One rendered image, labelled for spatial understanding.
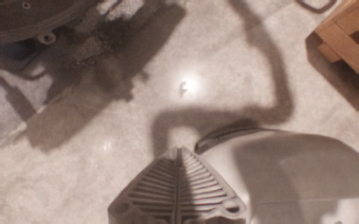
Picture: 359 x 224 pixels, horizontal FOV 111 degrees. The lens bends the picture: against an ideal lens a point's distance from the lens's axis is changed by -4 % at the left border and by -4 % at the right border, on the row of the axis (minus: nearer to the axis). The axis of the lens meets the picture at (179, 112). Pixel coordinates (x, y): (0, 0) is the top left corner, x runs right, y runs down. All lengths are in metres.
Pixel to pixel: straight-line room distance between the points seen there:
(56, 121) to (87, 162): 0.23
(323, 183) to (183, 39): 0.62
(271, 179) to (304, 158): 0.07
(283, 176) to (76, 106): 0.74
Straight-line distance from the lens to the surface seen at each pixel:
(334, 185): 0.33
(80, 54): 0.79
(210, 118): 0.58
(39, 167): 0.88
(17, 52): 0.94
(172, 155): 0.16
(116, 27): 0.75
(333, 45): 0.85
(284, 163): 0.29
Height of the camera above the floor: 0.56
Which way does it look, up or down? 86 degrees down
